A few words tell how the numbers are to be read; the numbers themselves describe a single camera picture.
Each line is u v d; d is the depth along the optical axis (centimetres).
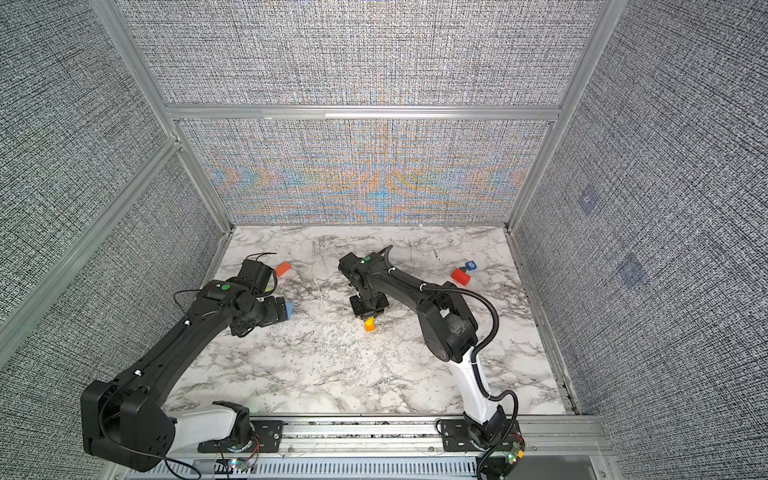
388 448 73
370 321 89
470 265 106
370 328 92
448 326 54
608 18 70
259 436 73
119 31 72
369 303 77
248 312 59
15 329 52
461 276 104
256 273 64
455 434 74
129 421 39
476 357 56
